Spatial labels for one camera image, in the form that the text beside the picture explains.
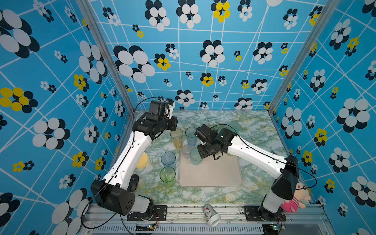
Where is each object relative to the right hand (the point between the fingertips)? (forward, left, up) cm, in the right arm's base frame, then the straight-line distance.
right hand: (202, 151), depth 78 cm
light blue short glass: (0, +20, -11) cm, 23 cm away
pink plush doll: (-20, -50, -11) cm, 55 cm away
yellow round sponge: (+1, +37, -15) cm, 40 cm away
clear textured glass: (+8, +10, -13) cm, 18 cm away
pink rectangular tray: (-5, -14, -15) cm, 21 cm away
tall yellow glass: (+10, +15, -2) cm, 18 cm away
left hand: (+11, +14, +13) cm, 22 cm away
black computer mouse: (-13, +39, -13) cm, 43 cm away
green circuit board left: (-33, +26, -17) cm, 45 cm away
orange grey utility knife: (+8, -49, -17) cm, 52 cm away
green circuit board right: (-32, -32, -17) cm, 49 cm away
